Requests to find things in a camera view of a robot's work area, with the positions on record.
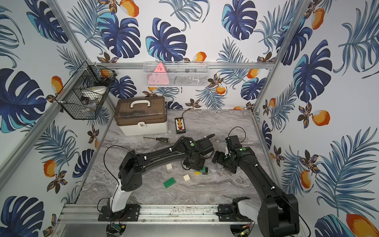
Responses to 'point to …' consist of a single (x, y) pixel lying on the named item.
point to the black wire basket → (83, 98)
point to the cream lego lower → (186, 177)
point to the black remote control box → (179, 125)
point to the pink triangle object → (159, 77)
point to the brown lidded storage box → (144, 115)
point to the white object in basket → (95, 92)
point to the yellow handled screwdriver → (163, 139)
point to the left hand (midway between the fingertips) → (199, 166)
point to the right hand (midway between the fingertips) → (219, 163)
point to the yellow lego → (197, 173)
